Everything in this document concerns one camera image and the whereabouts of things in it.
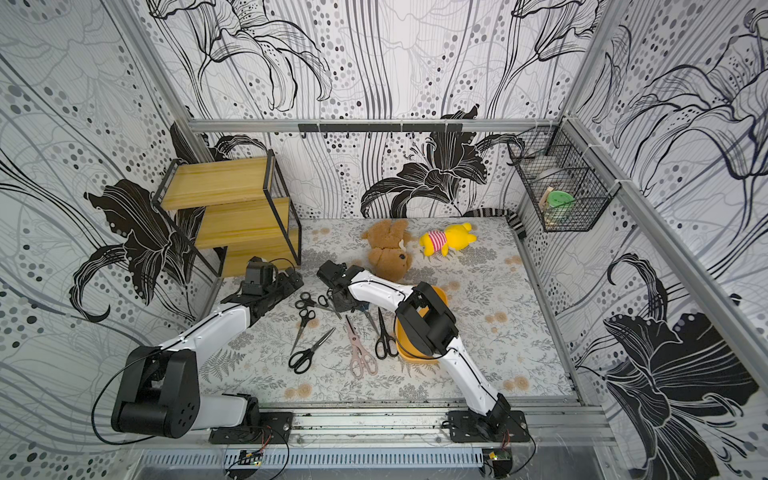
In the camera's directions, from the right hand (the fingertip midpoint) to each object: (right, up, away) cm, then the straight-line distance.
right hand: (353, 299), depth 99 cm
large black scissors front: (-13, -15, -15) cm, 25 cm away
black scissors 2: (-15, 0, -2) cm, 16 cm away
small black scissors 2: (-8, -1, -3) cm, 8 cm away
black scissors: (+12, -11, -12) cm, 20 cm away
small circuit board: (-21, -34, -27) cm, 48 cm away
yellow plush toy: (+36, +21, +8) cm, 43 cm away
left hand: (-17, +6, -7) cm, 19 cm away
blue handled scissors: (+5, -2, -3) cm, 6 cm away
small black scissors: (-15, -5, -6) cm, 16 cm away
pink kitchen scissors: (+4, -15, -14) cm, 21 cm away
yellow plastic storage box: (+17, -9, -17) cm, 25 cm away
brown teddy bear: (+12, +14, -1) cm, 19 cm away
